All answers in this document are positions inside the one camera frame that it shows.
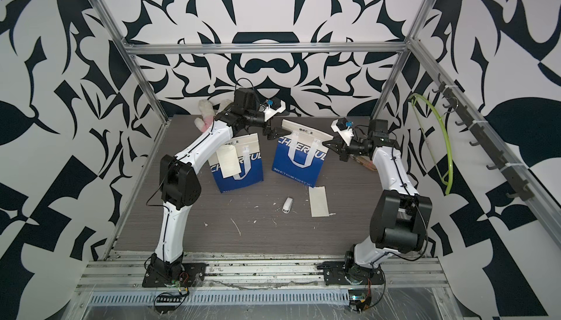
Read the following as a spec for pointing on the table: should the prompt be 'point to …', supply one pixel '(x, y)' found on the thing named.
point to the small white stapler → (287, 205)
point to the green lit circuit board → (359, 300)
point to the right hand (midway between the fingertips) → (327, 139)
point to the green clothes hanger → (419, 120)
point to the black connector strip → (169, 299)
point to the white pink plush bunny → (203, 124)
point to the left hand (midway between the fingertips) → (288, 116)
